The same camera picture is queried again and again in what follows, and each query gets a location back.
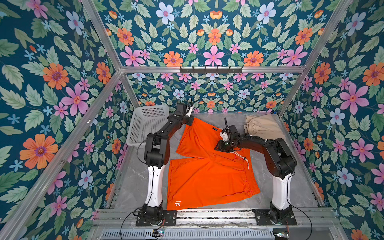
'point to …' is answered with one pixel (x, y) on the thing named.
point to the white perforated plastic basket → (146, 120)
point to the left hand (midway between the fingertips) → (191, 112)
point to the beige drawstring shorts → (266, 126)
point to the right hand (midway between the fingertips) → (217, 147)
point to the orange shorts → (199, 175)
